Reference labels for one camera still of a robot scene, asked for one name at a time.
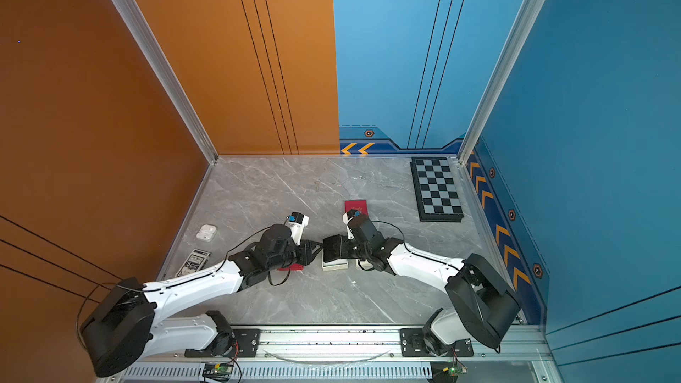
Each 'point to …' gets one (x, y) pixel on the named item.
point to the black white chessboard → (436, 195)
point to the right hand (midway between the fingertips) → (333, 247)
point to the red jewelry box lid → (361, 206)
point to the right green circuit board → (447, 371)
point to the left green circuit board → (217, 371)
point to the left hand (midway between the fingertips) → (323, 242)
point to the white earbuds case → (207, 232)
